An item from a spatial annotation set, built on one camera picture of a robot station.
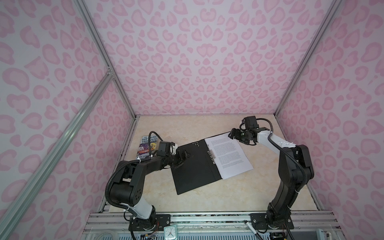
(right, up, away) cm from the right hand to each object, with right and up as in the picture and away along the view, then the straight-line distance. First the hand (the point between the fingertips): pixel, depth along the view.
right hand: (235, 135), depth 96 cm
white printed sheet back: (-3, -15, 0) cm, 16 cm away
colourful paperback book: (-59, -9, +1) cm, 60 cm away
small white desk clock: (-36, -44, -27) cm, 63 cm away
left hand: (-29, -14, -5) cm, 33 cm away
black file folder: (-23, -20, -5) cm, 31 cm away
